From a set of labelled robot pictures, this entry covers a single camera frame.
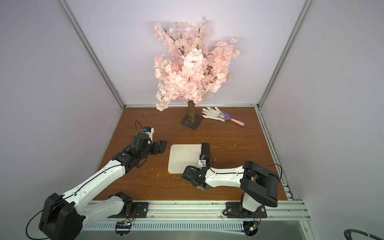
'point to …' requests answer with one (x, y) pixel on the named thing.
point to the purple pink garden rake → (227, 116)
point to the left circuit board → (123, 228)
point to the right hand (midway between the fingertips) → (198, 171)
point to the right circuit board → (250, 228)
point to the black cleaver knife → (206, 151)
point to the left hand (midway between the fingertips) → (161, 142)
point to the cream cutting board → (181, 156)
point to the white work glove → (214, 114)
